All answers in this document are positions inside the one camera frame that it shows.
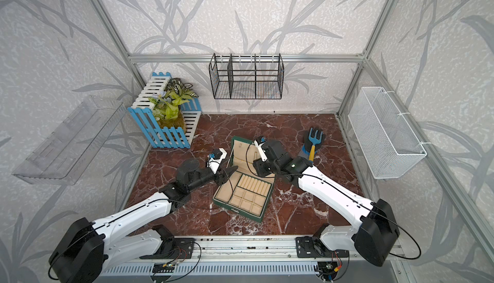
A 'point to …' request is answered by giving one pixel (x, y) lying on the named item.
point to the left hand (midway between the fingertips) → (233, 163)
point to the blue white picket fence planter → (177, 132)
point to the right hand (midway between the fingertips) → (258, 160)
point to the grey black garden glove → (306, 148)
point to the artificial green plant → (166, 103)
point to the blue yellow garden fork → (314, 141)
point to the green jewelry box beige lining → (244, 193)
